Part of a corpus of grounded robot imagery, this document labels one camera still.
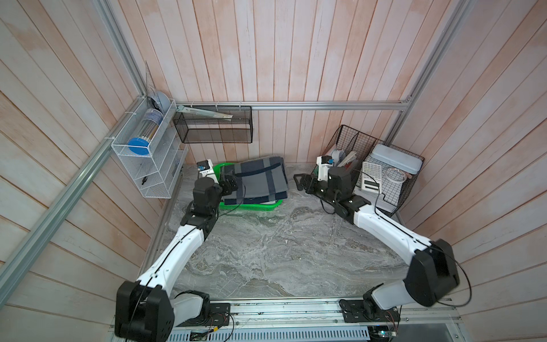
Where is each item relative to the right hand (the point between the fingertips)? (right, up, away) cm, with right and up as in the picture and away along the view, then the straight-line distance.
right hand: (305, 177), depth 81 cm
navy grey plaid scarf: (-19, 0, +16) cm, 24 cm away
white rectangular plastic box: (+43, +9, +12) cm, 46 cm away
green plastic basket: (-16, -13, +11) cm, 24 cm away
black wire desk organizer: (+35, +2, +7) cm, 36 cm away
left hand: (-31, 0, -2) cm, 31 cm away
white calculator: (+28, 0, +5) cm, 29 cm away
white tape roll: (+40, +1, +7) cm, 41 cm away
